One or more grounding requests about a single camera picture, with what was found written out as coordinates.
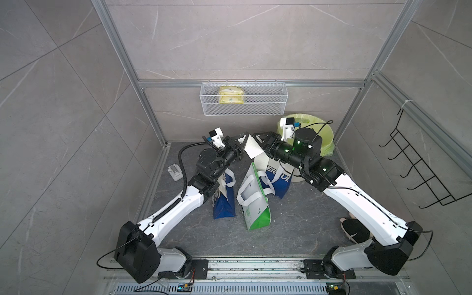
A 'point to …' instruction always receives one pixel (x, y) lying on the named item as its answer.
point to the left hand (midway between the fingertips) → (251, 130)
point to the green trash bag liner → (302, 120)
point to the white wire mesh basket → (261, 99)
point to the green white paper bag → (251, 196)
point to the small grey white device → (175, 172)
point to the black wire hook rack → (427, 175)
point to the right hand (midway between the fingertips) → (255, 137)
